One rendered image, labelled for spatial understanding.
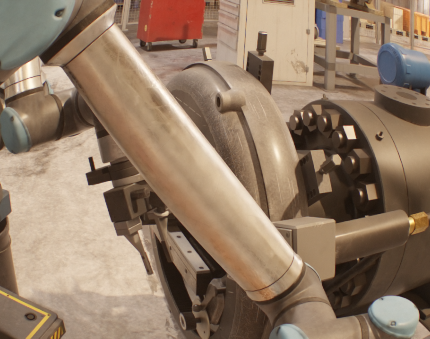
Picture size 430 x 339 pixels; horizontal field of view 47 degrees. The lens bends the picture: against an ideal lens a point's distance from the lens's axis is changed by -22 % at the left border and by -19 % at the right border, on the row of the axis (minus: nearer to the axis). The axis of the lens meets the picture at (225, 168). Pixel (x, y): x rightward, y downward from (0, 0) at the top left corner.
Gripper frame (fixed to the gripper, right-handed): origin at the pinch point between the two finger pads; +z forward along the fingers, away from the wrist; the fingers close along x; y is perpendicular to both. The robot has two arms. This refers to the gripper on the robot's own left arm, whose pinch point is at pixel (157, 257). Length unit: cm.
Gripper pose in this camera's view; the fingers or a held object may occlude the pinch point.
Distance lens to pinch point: 98.7
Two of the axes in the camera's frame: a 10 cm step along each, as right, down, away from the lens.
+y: 8.7, -1.9, -4.5
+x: 4.1, -2.1, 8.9
